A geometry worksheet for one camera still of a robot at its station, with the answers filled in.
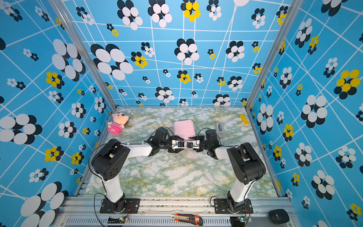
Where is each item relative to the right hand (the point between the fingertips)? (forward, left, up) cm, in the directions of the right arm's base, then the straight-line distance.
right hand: (193, 137), depth 94 cm
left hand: (-3, +6, 0) cm, 7 cm away
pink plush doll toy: (+14, +54, +2) cm, 56 cm away
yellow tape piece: (+22, -41, -6) cm, 47 cm away
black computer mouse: (-43, -41, -4) cm, 59 cm away
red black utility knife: (-45, +1, -5) cm, 45 cm away
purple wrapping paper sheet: (+5, +6, +3) cm, 9 cm away
